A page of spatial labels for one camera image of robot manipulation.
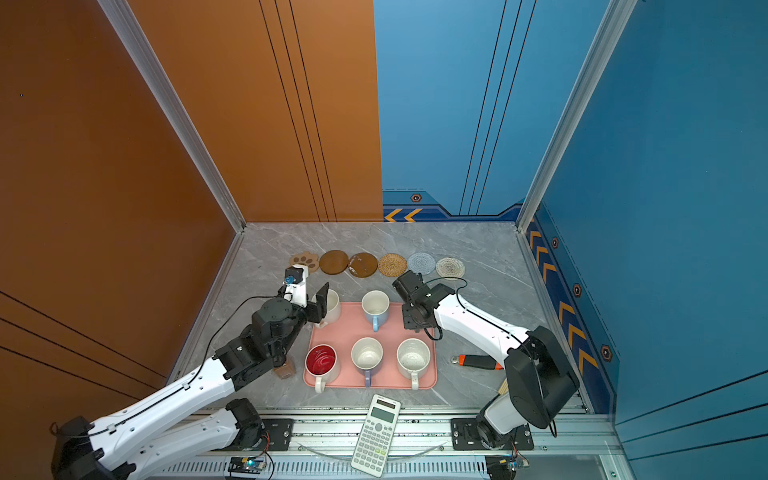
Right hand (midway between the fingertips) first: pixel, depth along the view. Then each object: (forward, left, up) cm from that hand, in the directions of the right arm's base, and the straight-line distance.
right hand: (413, 319), depth 86 cm
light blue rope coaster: (+26, -4, -7) cm, 28 cm away
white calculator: (-29, +10, -7) cm, 31 cm away
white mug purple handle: (-8, +13, -5) cm, 16 cm away
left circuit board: (-34, +41, -8) cm, 54 cm away
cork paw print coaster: (+28, +39, -5) cm, 48 cm away
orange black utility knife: (-10, -19, -7) cm, 23 cm away
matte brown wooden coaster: (+26, +28, -6) cm, 39 cm away
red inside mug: (-11, +26, -5) cm, 28 cm away
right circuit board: (-34, -20, -9) cm, 41 cm away
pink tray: (+2, +19, -9) cm, 21 cm away
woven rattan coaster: (+24, +6, -6) cm, 26 cm away
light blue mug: (+6, +12, -2) cm, 13 cm away
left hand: (+2, +25, +17) cm, 30 cm away
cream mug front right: (-10, 0, -6) cm, 11 cm away
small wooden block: (-17, -24, -7) cm, 30 cm away
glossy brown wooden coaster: (+24, +17, -6) cm, 30 cm away
